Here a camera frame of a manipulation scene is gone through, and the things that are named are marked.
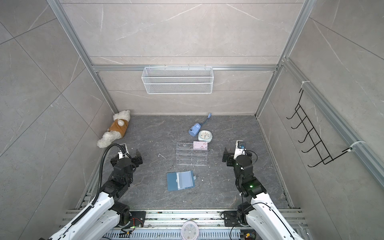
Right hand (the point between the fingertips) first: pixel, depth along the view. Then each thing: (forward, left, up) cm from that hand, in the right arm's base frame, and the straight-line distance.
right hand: (234, 147), depth 79 cm
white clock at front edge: (-35, +24, -16) cm, 46 cm away
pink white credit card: (+8, +18, -9) cm, 22 cm away
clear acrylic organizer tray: (+5, +22, -14) cm, 27 cm away
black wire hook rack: (-15, -31, +15) cm, 37 cm away
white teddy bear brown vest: (+22, +74, -9) cm, 78 cm away
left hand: (0, +58, -1) cm, 58 cm away
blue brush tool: (+23, +21, -13) cm, 34 cm away
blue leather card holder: (-11, +30, -18) cm, 36 cm away
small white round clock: (+20, +14, -16) cm, 29 cm away
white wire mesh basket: (+48, +32, +12) cm, 58 cm away
